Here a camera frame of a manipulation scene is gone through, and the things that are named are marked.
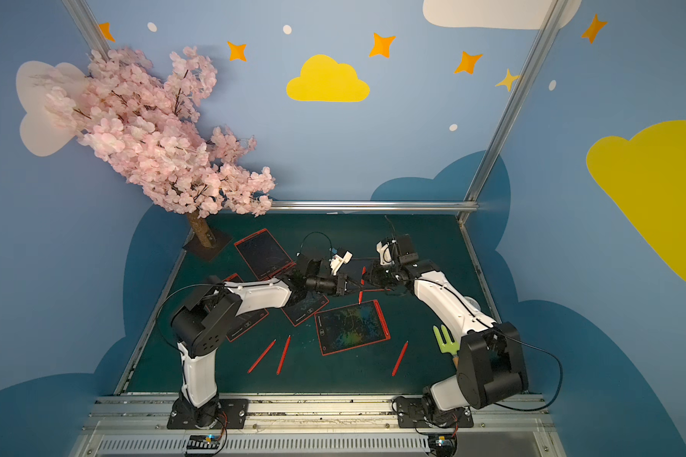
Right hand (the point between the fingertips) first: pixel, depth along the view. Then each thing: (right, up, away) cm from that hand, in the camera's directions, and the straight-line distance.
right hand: (369, 273), depth 87 cm
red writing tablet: (-39, +4, +23) cm, 45 cm away
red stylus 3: (+5, -16, +6) cm, 18 cm away
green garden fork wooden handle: (+25, -23, 0) cm, 34 cm away
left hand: (-1, -4, -2) cm, 4 cm away
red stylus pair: (-2, -3, -1) cm, 4 cm away
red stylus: (-32, -25, -3) cm, 41 cm away
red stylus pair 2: (+9, -26, -3) cm, 28 cm away
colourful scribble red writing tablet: (-6, -18, +4) cm, 19 cm away
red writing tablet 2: (-21, -12, +8) cm, 26 cm away
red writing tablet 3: (-3, 0, 0) cm, 3 cm away
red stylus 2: (-26, -25, -3) cm, 36 cm away
